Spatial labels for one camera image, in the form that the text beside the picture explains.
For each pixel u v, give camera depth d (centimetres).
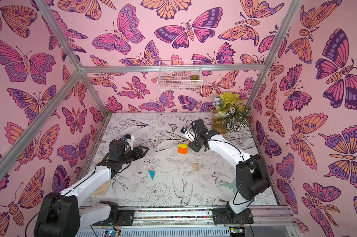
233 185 84
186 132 79
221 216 73
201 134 66
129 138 79
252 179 45
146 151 83
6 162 53
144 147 81
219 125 101
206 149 73
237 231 71
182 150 97
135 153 76
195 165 90
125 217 73
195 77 92
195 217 75
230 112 86
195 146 80
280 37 78
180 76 95
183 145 98
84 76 95
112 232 71
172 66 93
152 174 88
